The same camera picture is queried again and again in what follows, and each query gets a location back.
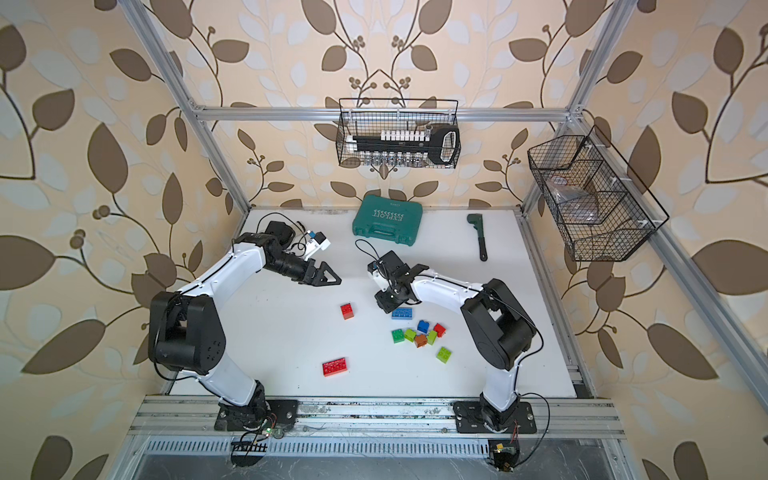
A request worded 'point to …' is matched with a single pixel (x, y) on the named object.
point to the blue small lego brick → (423, 326)
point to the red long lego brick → (334, 367)
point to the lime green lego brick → (409, 334)
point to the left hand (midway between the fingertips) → (326, 277)
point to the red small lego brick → (347, 311)
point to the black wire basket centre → (349, 126)
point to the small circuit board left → (247, 454)
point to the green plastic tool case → (390, 219)
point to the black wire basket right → (602, 209)
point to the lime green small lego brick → (443, 354)
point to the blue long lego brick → (402, 313)
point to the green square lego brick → (398, 335)
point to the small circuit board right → (504, 453)
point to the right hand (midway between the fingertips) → (385, 299)
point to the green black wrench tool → (476, 219)
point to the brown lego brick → (420, 340)
